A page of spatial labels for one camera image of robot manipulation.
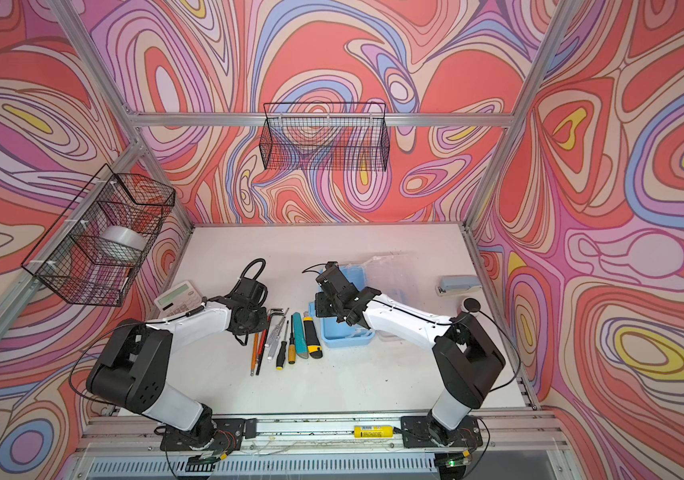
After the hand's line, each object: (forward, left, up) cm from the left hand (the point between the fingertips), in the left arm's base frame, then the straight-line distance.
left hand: (265, 321), depth 94 cm
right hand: (-1, -19, +9) cm, 21 cm away
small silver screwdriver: (-7, -4, +1) cm, 8 cm away
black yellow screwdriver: (-10, -7, +1) cm, 12 cm away
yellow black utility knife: (-9, -16, +1) cm, 19 cm away
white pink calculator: (+6, +29, +2) cm, 30 cm away
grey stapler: (+11, -63, +4) cm, 64 cm away
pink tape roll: (+3, -65, +5) cm, 65 cm away
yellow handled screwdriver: (-10, -10, +2) cm, 14 cm away
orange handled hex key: (-9, +2, 0) cm, 9 cm away
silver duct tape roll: (+3, +28, +34) cm, 44 cm away
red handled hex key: (-9, 0, 0) cm, 9 cm away
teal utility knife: (-6, -12, -1) cm, 13 cm away
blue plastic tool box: (-3, -23, -2) cm, 23 cm away
